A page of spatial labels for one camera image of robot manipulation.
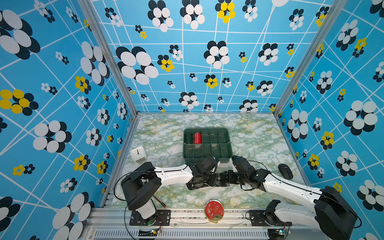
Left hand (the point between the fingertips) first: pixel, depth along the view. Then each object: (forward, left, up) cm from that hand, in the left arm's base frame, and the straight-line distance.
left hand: (217, 180), depth 83 cm
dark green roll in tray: (+27, +17, +3) cm, 32 cm away
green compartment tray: (+23, +10, +2) cm, 25 cm away
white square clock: (+16, +49, 0) cm, 51 cm away
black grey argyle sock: (-3, +4, +9) cm, 10 cm away
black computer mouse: (+5, -41, -1) cm, 41 cm away
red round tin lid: (-15, +3, 0) cm, 15 cm away
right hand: (+2, -4, 0) cm, 5 cm away
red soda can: (+27, +11, +2) cm, 30 cm away
